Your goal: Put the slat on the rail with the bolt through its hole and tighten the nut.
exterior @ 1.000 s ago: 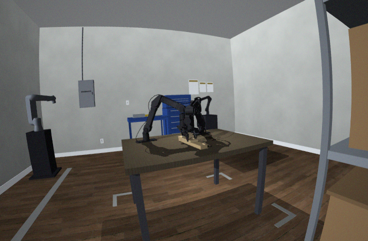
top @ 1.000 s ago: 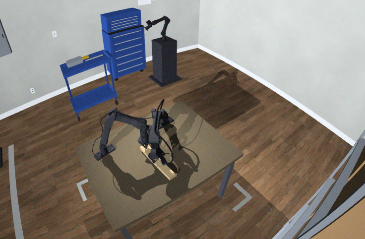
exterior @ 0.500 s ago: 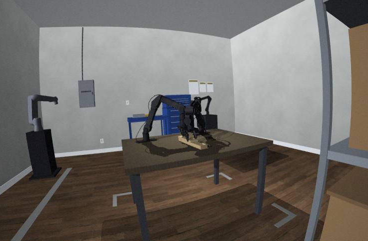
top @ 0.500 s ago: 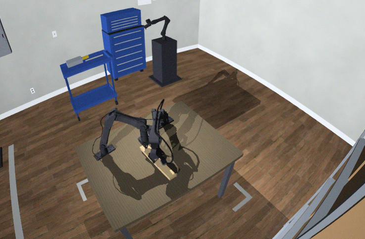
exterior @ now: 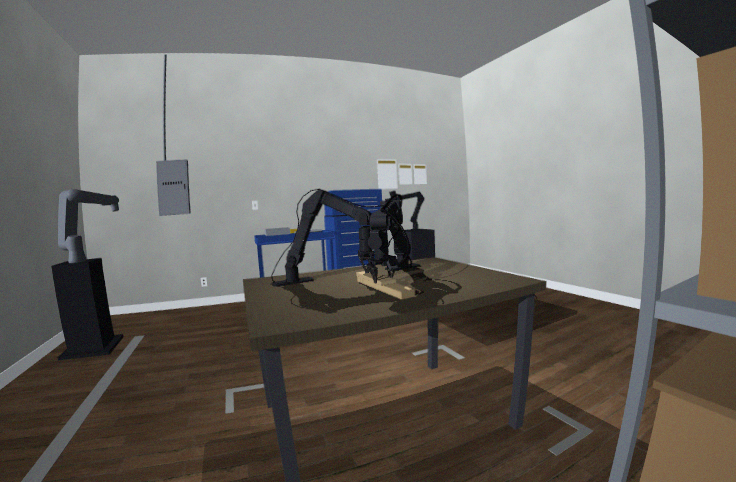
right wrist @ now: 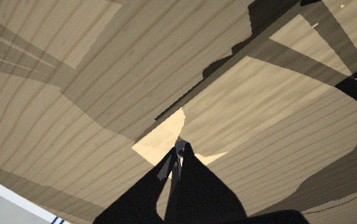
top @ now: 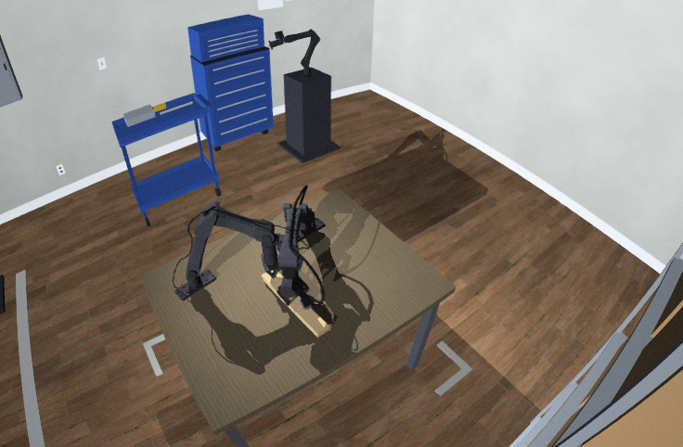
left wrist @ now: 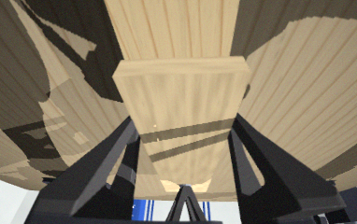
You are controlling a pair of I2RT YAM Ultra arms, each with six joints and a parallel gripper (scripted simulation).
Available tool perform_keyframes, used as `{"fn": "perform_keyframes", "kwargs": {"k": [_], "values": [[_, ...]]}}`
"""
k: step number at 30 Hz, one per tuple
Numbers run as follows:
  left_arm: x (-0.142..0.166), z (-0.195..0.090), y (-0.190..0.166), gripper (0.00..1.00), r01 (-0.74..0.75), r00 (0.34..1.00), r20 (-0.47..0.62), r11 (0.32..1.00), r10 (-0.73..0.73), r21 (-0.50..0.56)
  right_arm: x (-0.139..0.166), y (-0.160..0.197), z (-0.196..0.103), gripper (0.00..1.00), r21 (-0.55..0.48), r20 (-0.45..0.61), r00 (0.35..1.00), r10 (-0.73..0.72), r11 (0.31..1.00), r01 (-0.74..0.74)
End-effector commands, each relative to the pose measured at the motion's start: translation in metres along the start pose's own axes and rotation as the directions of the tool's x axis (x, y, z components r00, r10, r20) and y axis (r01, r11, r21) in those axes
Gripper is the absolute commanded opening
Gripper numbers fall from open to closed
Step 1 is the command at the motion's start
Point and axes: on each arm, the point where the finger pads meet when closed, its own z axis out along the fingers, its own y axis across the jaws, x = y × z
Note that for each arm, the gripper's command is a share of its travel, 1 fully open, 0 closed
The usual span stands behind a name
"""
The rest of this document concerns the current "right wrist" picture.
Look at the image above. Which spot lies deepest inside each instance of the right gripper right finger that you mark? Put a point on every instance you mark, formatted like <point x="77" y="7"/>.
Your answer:
<point x="202" y="197"/>

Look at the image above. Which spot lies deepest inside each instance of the pale yellow flat bar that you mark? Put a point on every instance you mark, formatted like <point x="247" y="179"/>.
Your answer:
<point x="252" y="42"/>

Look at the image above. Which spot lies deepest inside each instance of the light wooden slat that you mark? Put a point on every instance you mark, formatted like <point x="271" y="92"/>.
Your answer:
<point x="303" y="56"/>

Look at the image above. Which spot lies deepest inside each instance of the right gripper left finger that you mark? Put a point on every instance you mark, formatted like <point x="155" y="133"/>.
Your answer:
<point x="137" y="205"/>

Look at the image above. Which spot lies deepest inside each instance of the grey metal nut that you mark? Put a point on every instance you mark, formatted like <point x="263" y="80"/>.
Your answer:
<point x="180" y="145"/>

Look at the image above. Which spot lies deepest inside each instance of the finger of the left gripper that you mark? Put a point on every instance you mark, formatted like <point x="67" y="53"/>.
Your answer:
<point x="349" y="86"/>
<point x="306" y="2"/>

